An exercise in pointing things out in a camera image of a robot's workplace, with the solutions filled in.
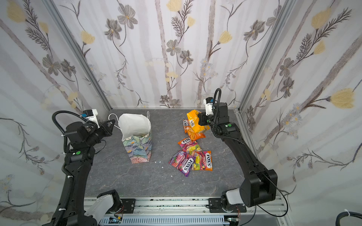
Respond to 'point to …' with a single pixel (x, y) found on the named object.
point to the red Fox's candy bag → (186, 125)
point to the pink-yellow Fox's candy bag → (188, 145)
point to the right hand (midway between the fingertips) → (198, 111)
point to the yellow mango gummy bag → (193, 117)
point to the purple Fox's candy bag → (183, 162)
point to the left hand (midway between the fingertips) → (112, 116)
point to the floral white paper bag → (136, 136)
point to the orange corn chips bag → (194, 136)
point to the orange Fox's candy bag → (206, 161)
